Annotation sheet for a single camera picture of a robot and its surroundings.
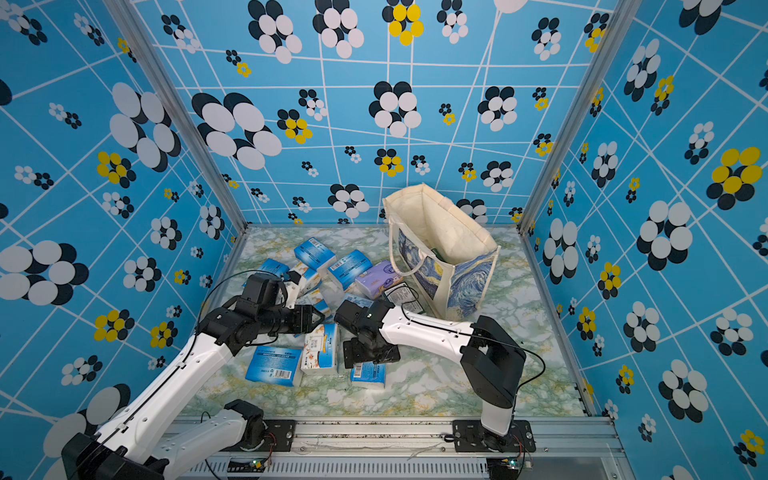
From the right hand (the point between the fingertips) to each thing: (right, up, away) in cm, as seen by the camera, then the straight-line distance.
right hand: (367, 361), depth 80 cm
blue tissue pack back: (-21, +29, +23) cm, 42 cm away
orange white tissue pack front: (-13, +3, +1) cm, 13 cm away
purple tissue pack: (+2, +21, +16) cm, 27 cm away
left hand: (-12, +14, -4) cm, 18 cm away
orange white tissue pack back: (-15, +22, -8) cm, 27 cm away
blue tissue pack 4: (-32, +24, +19) cm, 45 cm away
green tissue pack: (+10, +16, +14) cm, 23 cm away
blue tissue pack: (-8, +24, +19) cm, 32 cm away
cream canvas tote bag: (+24, +28, +10) cm, 38 cm away
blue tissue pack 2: (+1, -2, -3) cm, 3 cm away
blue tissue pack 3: (-24, 0, -1) cm, 24 cm away
